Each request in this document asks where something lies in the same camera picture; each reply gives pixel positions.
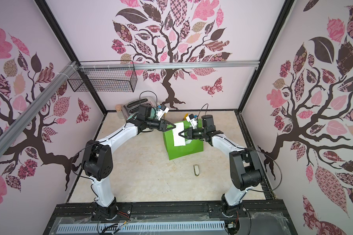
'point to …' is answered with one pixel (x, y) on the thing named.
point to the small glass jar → (118, 108)
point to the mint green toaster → (131, 108)
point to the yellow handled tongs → (186, 115)
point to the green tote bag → (192, 147)
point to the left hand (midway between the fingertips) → (173, 128)
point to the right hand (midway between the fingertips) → (180, 133)
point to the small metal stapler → (196, 171)
